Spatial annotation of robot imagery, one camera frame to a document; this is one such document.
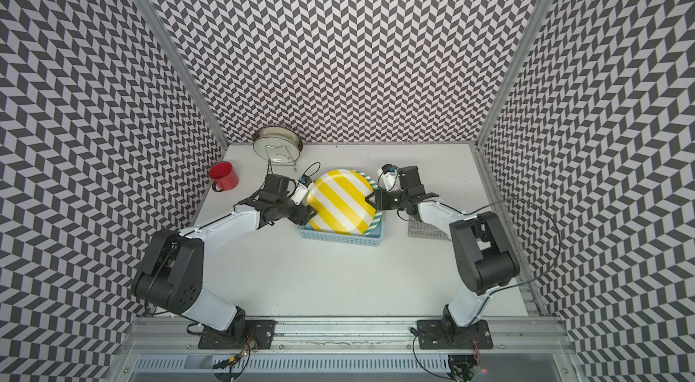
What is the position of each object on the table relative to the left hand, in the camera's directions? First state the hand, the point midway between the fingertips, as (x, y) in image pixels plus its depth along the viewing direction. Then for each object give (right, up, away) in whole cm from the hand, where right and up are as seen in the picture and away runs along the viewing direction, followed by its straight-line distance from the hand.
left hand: (306, 208), depth 92 cm
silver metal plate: (-14, +27, +14) cm, 34 cm away
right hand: (+22, +2, -1) cm, 22 cm away
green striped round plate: (+25, -2, -3) cm, 25 cm away
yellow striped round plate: (+11, +3, +3) cm, 12 cm away
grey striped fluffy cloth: (+38, -7, +2) cm, 39 cm away
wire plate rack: (-18, +15, +17) cm, 29 cm away
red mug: (-34, +11, +11) cm, 37 cm away
